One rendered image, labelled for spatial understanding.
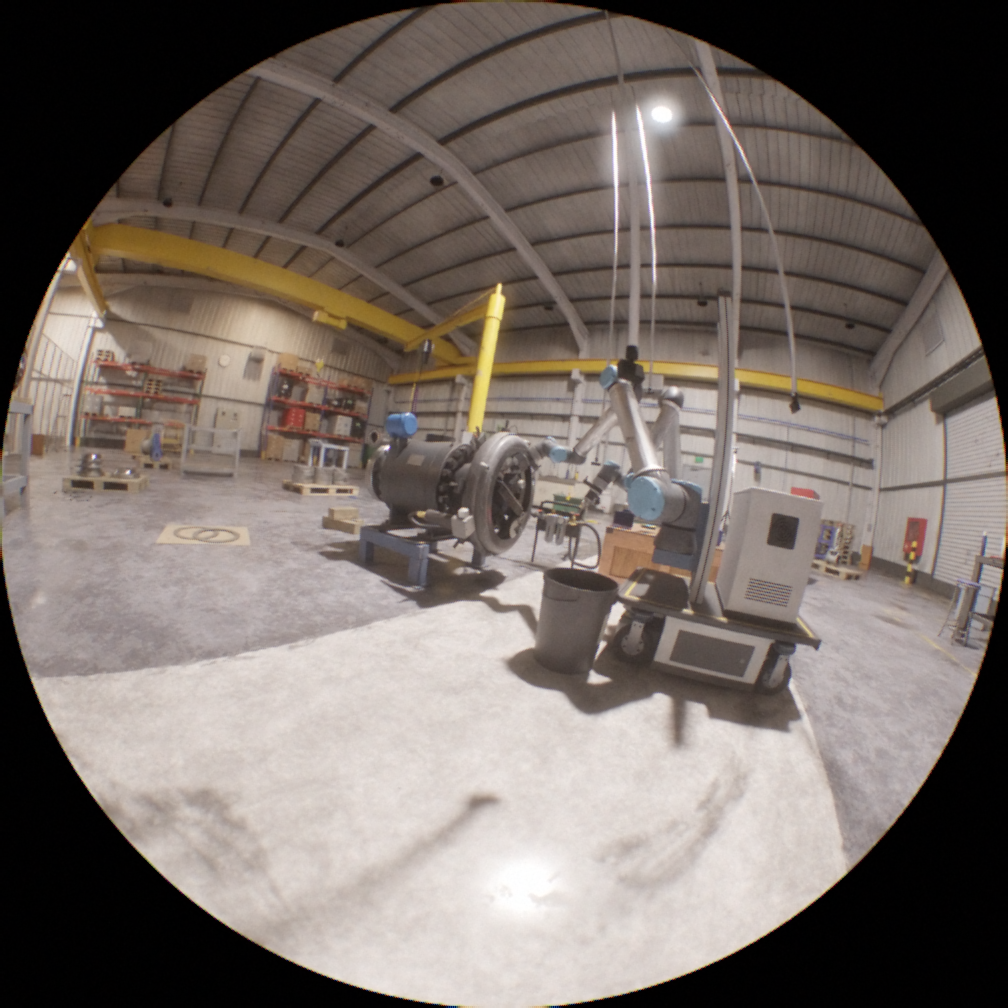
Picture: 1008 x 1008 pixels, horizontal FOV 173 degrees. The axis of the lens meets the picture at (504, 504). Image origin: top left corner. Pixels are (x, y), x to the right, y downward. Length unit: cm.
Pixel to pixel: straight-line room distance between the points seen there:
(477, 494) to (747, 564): 131
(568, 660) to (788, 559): 96
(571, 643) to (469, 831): 79
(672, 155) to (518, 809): 955
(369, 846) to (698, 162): 980
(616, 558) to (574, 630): 134
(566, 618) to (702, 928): 108
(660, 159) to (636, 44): 310
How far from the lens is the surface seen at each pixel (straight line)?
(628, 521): 267
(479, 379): 591
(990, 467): 956
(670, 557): 134
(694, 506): 136
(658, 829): 94
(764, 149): 931
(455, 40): 814
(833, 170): 984
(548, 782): 94
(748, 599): 146
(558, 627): 128
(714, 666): 146
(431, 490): 201
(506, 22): 783
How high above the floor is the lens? 72
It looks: 5 degrees down
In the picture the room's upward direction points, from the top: 9 degrees clockwise
